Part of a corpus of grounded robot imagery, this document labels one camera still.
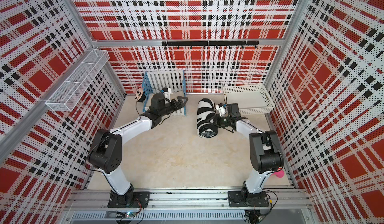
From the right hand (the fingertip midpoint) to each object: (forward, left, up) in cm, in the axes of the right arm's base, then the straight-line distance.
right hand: (210, 120), depth 90 cm
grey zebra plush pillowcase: (-7, +2, +3) cm, 8 cm away
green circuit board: (-47, +41, -10) cm, 63 cm away
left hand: (+8, +14, +9) cm, 19 cm away
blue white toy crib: (+37, +43, -1) cm, 57 cm away
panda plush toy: (+26, +52, -5) cm, 59 cm away
